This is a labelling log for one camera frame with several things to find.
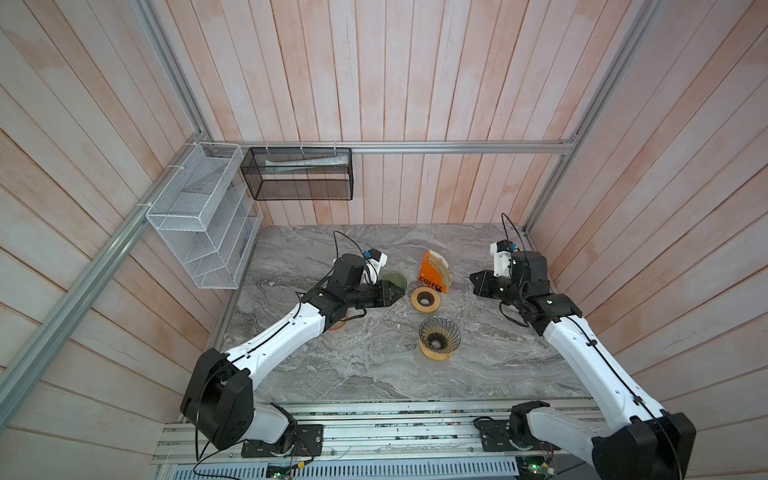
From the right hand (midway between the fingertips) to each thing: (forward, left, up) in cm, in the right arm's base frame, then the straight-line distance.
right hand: (470, 275), depth 80 cm
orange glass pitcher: (-21, +33, +11) cm, 40 cm away
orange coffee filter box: (+10, +8, -15) cm, 20 cm away
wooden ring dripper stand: (-18, +10, -12) cm, 24 cm away
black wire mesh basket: (+41, +55, +4) cm, 68 cm away
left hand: (-7, +19, -1) cm, 20 cm away
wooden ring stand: (+5, +10, -22) cm, 25 cm away
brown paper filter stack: (+14, +4, -15) cm, 21 cm away
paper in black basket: (+31, +48, +14) cm, 59 cm away
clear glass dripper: (-12, +8, -12) cm, 19 cm away
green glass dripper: (+14, +20, -22) cm, 33 cm away
